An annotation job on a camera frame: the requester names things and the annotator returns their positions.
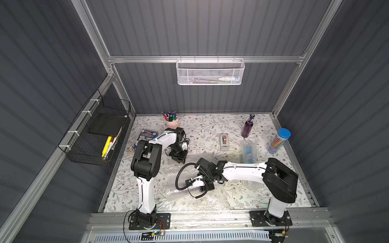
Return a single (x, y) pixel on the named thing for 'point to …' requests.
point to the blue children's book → (146, 135)
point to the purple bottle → (247, 126)
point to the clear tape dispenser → (224, 140)
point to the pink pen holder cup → (173, 124)
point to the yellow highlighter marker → (107, 146)
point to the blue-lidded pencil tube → (278, 140)
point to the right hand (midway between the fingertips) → (200, 182)
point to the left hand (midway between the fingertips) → (182, 162)
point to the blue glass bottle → (249, 154)
